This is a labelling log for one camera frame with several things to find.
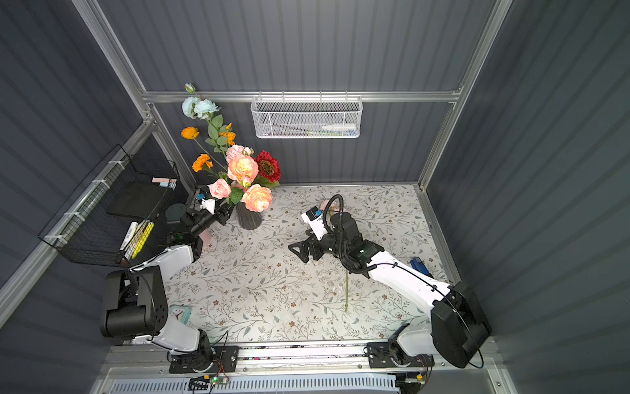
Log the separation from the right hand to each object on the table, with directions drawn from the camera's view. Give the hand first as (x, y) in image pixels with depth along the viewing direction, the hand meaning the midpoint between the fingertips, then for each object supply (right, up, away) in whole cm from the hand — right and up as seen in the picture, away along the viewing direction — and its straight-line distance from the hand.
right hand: (302, 238), depth 76 cm
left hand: (-26, +14, +6) cm, 30 cm away
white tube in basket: (+13, +41, +17) cm, 46 cm away
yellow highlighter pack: (-47, +2, -5) cm, 47 cm away
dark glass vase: (-25, +5, +26) cm, 36 cm away
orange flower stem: (-34, +26, +7) cm, 43 cm away
